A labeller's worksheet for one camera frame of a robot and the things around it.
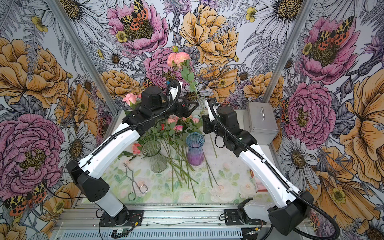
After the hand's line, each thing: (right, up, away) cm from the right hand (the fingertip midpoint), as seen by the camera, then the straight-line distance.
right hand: (203, 120), depth 72 cm
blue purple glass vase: (-4, -12, +15) cm, 20 cm away
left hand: (-6, +6, -3) cm, 9 cm away
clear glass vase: (-26, -24, +17) cm, 39 cm away
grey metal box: (+38, +1, +24) cm, 45 cm away
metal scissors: (-32, -38, +12) cm, 51 cm away
